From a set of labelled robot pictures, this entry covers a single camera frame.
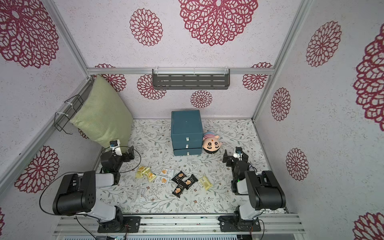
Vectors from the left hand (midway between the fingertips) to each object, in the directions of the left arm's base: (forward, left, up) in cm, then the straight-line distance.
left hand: (126, 147), depth 93 cm
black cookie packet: (-17, -33, -7) cm, 37 cm away
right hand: (-3, -66, +2) cm, 66 cm away
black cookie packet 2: (-20, -39, -7) cm, 44 cm away
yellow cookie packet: (-17, -17, -6) cm, 25 cm away
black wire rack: (+10, +22, +26) cm, 36 cm away
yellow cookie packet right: (-20, -49, -8) cm, 54 cm away
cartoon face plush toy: (+5, -53, -1) cm, 54 cm away
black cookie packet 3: (-24, -34, -7) cm, 42 cm away
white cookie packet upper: (-13, -27, -7) cm, 31 cm away
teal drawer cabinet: (+1, -38, +13) cm, 40 cm away
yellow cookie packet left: (-13, -11, -6) cm, 18 cm away
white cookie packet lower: (-18, -24, -7) cm, 30 cm away
